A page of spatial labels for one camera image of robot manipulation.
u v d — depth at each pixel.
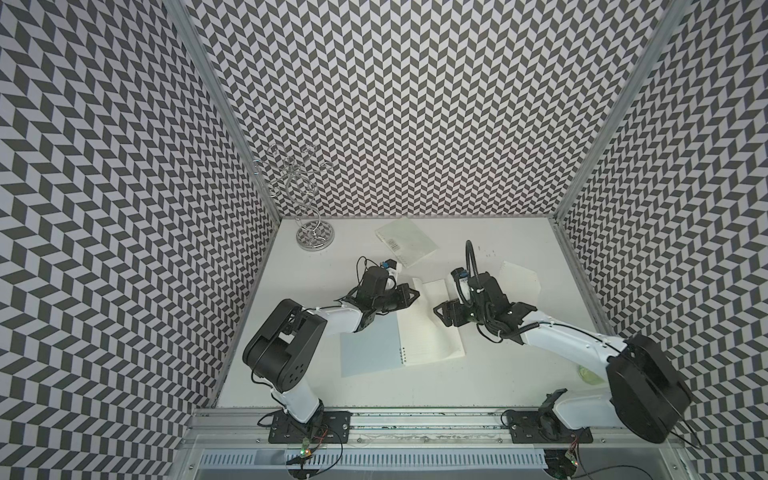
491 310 0.65
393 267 0.85
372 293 0.71
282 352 0.46
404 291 0.81
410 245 1.09
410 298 0.81
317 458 0.69
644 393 0.42
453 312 0.75
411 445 0.71
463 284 0.70
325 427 0.71
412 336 0.86
